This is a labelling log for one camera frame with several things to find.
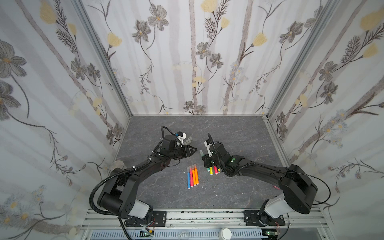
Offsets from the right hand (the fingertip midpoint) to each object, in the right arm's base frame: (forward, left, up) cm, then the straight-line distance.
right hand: (199, 154), depth 83 cm
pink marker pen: (-9, +4, -13) cm, 16 cm away
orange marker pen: (-8, +2, -12) cm, 15 cm away
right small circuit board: (-36, -36, -9) cm, 51 cm away
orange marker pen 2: (-8, +1, -12) cm, 14 cm away
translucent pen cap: (+17, +6, -13) cm, 23 cm away
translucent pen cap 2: (+16, +8, -14) cm, 23 cm away
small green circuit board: (-38, +26, -16) cm, 48 cm away
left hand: (+4, +3, +2) cm, 5 cm away
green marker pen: (+2, -2, -2) cm, 3 cm away
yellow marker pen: (-14, -8, +14) cm, 21 cm away
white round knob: (-37, -11, 0) cm, 39 cm away
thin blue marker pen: (-10, +5, -13) cm, 17 cm away
